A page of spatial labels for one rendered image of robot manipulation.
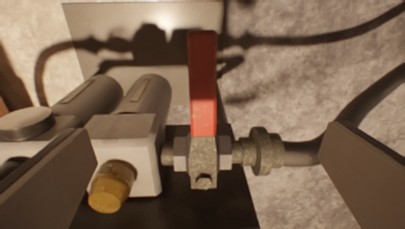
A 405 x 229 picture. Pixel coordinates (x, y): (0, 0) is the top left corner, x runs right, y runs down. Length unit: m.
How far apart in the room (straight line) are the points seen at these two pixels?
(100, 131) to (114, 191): 0.07
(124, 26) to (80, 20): 0.11
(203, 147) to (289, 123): 0.63
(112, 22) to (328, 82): 0.67
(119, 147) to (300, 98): 0.65
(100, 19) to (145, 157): 0.50
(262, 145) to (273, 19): 0.48
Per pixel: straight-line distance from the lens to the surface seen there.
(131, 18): 0.64
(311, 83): 0.76
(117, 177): 0.22
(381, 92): 0.44
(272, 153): 0.24
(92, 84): 0.39
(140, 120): 0.25
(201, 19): 0.62
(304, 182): 1.04
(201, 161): 0.21
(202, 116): 0.16
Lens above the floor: 0.62
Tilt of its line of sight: 61 degrees down
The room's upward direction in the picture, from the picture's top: 176 degrees clockwise
